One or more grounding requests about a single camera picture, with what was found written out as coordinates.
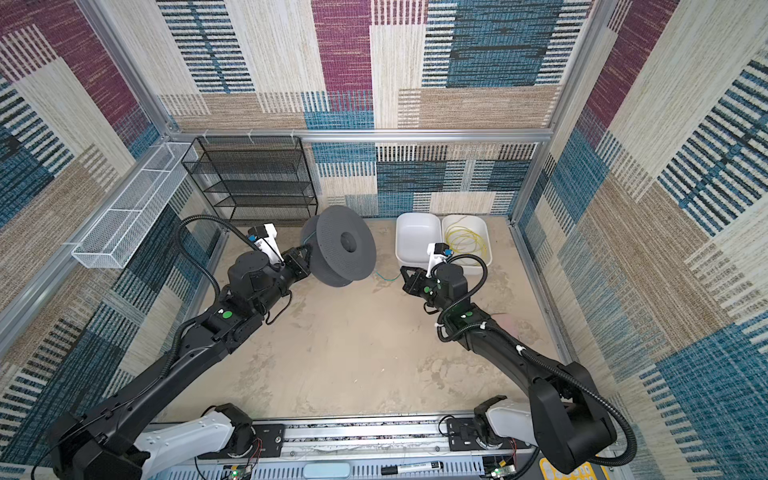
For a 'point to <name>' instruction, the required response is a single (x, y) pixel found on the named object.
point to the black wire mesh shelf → (254, 178)
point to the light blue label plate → (326, 470)
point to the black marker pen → (413, 468)
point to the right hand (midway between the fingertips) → (399, 272)
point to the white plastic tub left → (414, 231)
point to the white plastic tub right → (479, 223)
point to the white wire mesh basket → (109, 244)
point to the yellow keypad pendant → (583, 472)
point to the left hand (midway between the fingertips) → (313, 241)
